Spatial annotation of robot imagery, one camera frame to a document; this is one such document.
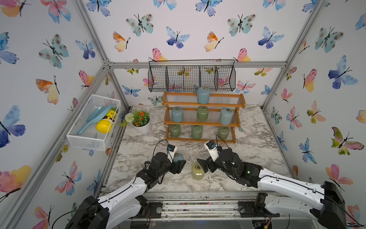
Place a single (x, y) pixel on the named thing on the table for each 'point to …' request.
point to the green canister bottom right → (223, 132)
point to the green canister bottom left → (175, 130)
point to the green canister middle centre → (202, 112)
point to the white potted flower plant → (140, 121)
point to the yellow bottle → (105, 125)
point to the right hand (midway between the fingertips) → (205, 153)
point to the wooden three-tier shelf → (213, 117)
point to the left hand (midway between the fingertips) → (181, 158)
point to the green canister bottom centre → (197, 131)
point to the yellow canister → (198, 173)
